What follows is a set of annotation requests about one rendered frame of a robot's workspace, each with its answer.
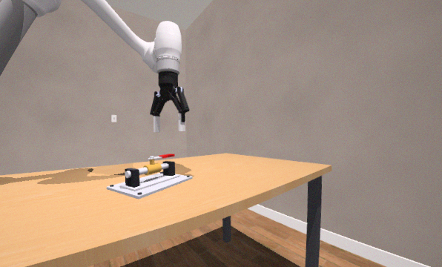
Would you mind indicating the brass ball valve with red lever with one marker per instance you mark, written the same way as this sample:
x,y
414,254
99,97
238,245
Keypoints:
x,y
133,183

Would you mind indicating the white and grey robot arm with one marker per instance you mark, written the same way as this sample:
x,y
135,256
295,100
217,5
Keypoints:
x,y
16,17

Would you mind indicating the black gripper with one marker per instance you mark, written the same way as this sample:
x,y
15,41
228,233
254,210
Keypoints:
x,y
168,83

